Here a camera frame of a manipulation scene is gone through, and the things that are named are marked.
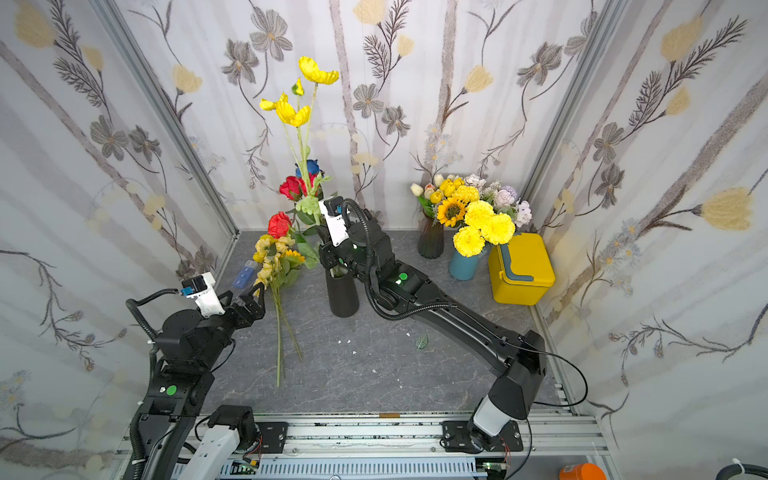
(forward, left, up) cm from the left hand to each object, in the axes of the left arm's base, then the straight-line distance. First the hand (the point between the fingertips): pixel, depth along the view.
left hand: (250, 287), depth 68 cm
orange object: (-36, -73, -18) cm, 83 cm away
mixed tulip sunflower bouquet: (+29, -50, +2) cm, 58 cm away
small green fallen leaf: (-2, -43, -29) cm, 52 cm away
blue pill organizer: (+23, +19, -28) cm, 41 cm away
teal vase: (+22, -59, -24) cm, 68 cm away
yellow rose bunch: (+22, +5, -25) cm, 34 cm away
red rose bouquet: (+18, -11, +2) cm, 21 cm away
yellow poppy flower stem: (+5, +2, -28) cm, 28 cm away
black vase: (+10, -19, -19) cm, 29 cm away
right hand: (+6, -19, +15) cm, 24 cm away
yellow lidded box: (+14, -74, -15) cm, 77 cm away
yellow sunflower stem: (+26, +2, -25) cm, 36 cm away
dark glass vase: (+32, -48, -19) cm, 61 cm away
